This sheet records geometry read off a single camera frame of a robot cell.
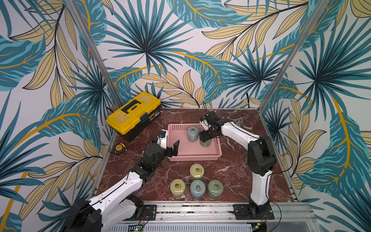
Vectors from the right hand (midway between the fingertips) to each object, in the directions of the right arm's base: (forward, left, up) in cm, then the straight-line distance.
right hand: (206, 135), depth 96 cm
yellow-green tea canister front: (-33, +19, +2) cm, 38 cm away
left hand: (-11, +22, +12) cm, 27 cm away
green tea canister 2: (-34, 0, +2) cm, 34 cm away
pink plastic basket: (-8, +12, -7) cm, 16 cm away
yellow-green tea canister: (-25, +8, +2) cm, 27 cm away
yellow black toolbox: (+3, +50, +11) cm, 51 cm away
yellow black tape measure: (-7, +56, -3) cm, 56 cm away
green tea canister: (-4, 0, -5) cm, 6 cm away
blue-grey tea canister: (-34, +9, +2) cm, 35 cm away
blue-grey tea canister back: (0, +9, +2) cm, 9 cm away
